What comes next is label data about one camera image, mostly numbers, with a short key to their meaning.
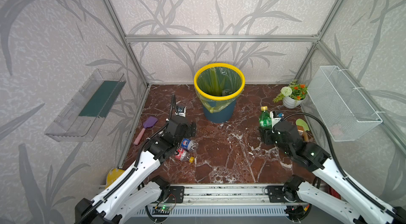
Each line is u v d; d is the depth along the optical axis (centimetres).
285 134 52
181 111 65
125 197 43
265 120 71
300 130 90
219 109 81
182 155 81
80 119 64
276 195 73
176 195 73
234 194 75
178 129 56
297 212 73
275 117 63
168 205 72
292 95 98
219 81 99
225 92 97
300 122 99
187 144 85
